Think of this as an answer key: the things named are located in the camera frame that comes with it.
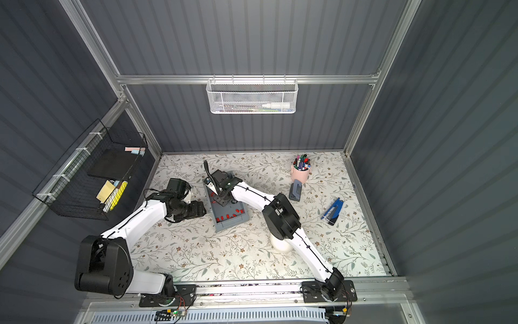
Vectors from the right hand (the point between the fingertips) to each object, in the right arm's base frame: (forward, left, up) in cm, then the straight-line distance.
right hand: (220, 197), depth 99 cm
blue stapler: (-7, -54, -1) cm, 55 cm away
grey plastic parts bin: (-10, -4, -2) cm, 11 cm away
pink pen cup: (+12, -40, +8) cm, 42 cm away
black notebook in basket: (-1, +37, +26) cm, 46 cm away
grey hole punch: (+3, -37, +1) cm, 37 cm away
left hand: (-12, +7, +5) cm, 15 cm away
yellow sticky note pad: (-15, +32, +27) cm, 45 cm away
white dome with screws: (-25, -29, +4) cm, 38 cm away
